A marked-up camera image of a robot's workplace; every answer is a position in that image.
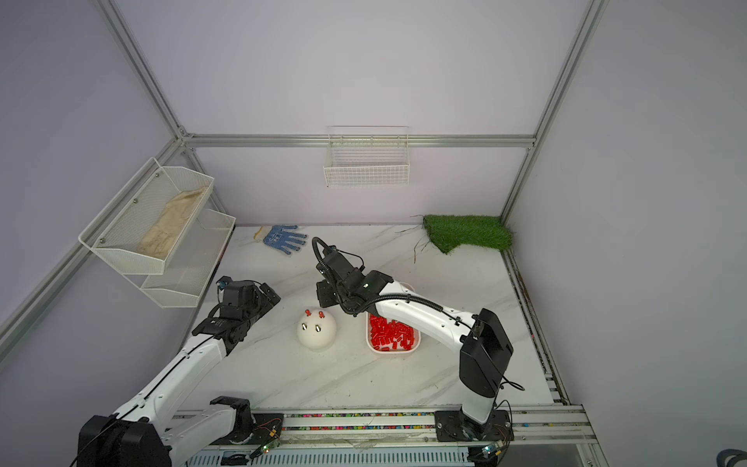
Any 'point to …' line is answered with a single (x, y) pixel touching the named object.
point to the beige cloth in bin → (166, 232)
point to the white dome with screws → (316, 330)
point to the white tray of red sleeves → (390, 338)
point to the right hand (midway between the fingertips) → (327, 293)
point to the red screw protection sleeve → (321, 314)
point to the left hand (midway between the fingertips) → (264, 302)
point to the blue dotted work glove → (276, 236)
